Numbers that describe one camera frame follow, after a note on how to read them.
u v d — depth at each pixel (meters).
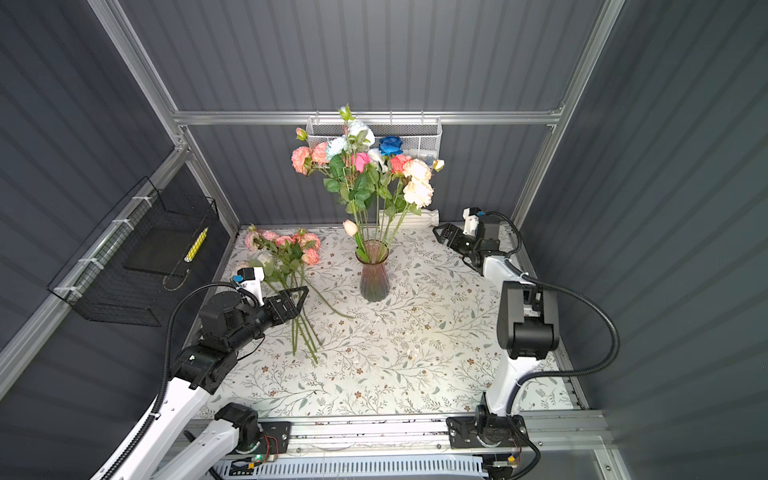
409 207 0.78
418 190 0.74
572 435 0.74
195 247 0.77
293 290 0.66
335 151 0.72
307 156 0.81
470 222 0.88
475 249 0.77
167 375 0.49
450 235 0.86
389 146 0.77
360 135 0.72
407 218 0.80
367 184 0.79
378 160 0.79
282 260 1.08
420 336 0.91
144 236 0.77
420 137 0.83
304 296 0.69
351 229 0.81
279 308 0.63
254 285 0.65
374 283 0.95
